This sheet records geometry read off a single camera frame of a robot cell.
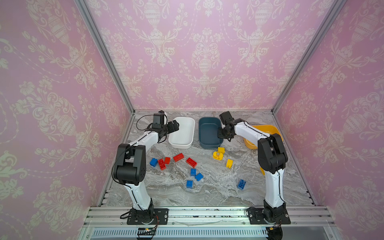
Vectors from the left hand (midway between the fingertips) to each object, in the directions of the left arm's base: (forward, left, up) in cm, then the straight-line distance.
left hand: (174, 125), depth 97 cm
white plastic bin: (-3, -6, -10) cm, 12 cm away
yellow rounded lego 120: (-17, -28, -8) cm, 34 cm away
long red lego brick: (-17, -3, -11) cm, 21 cm away
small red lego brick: (-19, +4, -12) cm, 23 cm away
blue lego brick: (-21, +12, -10) cm, 26 cm away
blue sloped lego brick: (-29, -16, -12) cm, 36 cm away
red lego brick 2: (-23, +6, -10) cm, 26 cm away
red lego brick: (-21, -12, -10) cm, 26 cm away
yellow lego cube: (-12, -31, -10) cm, 35 cm away
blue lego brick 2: (-28, -13, -8) cm, 32 cm away
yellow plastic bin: (+5, -67, -8) cm, 67 cm away
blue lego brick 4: (-34, -40, -10) cm, 53 cm away
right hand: (-2, -31, -7) cm, 32 cm away
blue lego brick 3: (-35, -11, -8) cm, 37 cm away
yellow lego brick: (-22, -35, -9) cm, 42 cm away
